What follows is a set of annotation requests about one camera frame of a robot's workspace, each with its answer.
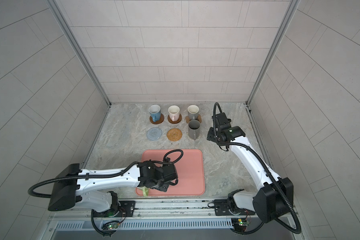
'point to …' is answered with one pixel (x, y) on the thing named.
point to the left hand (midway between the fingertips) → (169, 186)
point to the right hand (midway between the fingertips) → (210, 135)
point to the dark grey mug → (193, 129)
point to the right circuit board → (243, 223)
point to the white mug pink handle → (174, 111)
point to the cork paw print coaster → (199, 117)
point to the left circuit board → (112, 226)
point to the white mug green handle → (145, 190)
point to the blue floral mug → (155, 110)
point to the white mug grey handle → (193, 112)
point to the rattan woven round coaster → (174, 134)
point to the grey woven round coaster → (154, 133)
